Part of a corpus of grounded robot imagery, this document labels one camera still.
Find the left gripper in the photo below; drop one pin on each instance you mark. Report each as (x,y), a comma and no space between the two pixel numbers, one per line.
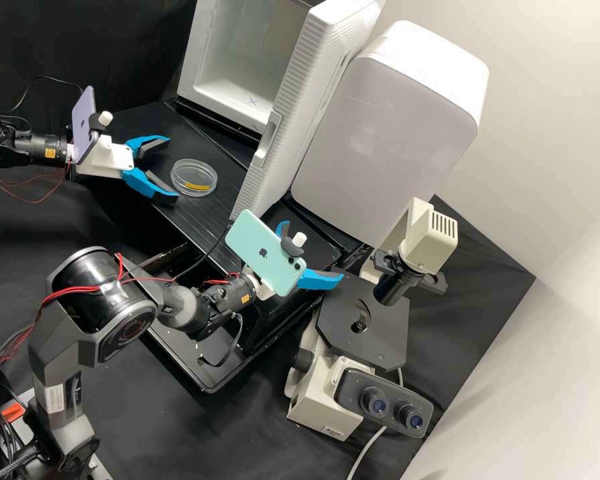
(107,160)

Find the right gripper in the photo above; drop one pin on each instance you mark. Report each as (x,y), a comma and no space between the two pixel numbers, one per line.
(265,294)

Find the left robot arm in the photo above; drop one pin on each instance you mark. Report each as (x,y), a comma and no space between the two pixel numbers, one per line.
(35,145)

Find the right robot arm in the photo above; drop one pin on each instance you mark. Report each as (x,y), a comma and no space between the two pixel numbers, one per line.
(100,300)

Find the petri dish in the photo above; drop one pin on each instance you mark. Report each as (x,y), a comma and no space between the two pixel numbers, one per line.
(194,175)

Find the white incubator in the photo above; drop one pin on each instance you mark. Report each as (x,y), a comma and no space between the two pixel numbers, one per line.
(200,50)

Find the incubator door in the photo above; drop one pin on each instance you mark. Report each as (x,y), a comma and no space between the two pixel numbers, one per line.
(300,100)

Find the black platform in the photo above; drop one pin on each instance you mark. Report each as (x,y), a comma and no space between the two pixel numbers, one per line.
(220,132)
(205,212)
(315,240)

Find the black tray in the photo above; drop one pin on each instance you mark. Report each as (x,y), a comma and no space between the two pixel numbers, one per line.
(275,320)

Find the cream microscope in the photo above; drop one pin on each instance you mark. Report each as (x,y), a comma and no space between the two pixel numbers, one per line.
(325,390)

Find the white box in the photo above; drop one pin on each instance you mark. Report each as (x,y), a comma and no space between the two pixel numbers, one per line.
(390,140)

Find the right wrist camera phone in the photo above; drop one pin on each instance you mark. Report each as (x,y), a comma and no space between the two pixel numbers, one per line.
(260,250)

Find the wrist camera phone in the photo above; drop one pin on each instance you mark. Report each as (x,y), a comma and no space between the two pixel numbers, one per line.
(260,250)
(82,120)

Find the left wrist camera phone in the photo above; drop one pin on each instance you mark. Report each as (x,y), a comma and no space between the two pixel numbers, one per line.
(82,120)

